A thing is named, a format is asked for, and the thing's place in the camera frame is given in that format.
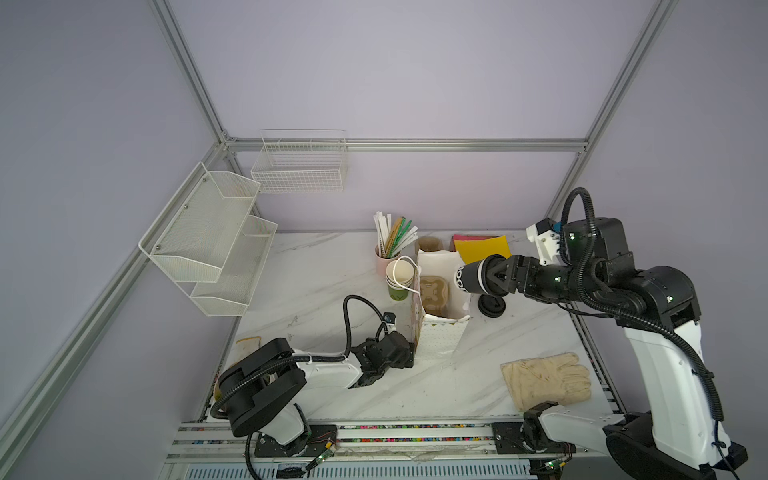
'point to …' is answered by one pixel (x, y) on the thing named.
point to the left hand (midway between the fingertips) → (397, 347)
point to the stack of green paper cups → (399, 276)
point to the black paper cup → (467, 277)
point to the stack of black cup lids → (491, 306)
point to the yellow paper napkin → (474, 250)
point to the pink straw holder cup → (381, 261)
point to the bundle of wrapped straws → (393, 236)
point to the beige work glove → (555, 378)
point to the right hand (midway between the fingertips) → (495, 275)
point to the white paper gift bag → (441, 334)
